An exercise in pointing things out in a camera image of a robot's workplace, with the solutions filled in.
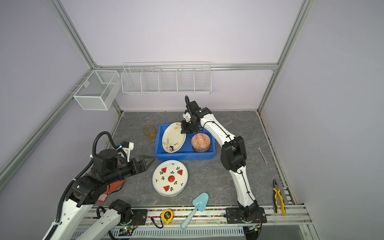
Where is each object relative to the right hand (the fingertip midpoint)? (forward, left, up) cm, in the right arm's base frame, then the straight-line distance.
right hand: (182, 133), depth 90 cm
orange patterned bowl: (-3, -11, -6) cm, 13 cm away
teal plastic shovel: (-35, -11, -13) cm, 39 cm away
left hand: (-25, +12, +10) cm, 29 cm away
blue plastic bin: (-11, -3, -5) cm, 12 cm away
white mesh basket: (+24, +56, +14) cm, 63 cm away
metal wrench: (-11, -52, -15) cm, 56 cm away
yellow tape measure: (-42, +6, -12) cm, 44 cm away
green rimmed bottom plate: (-33, +5, -13) cm, 36 cm away
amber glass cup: (+3, +21, -3) cm, 22 cm away
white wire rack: (+35, +12, +17) cm, 40 cm away
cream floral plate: (-2, +6, -5) cm, 8 cm away
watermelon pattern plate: (-23, +6, -12) cm, 26 cm away
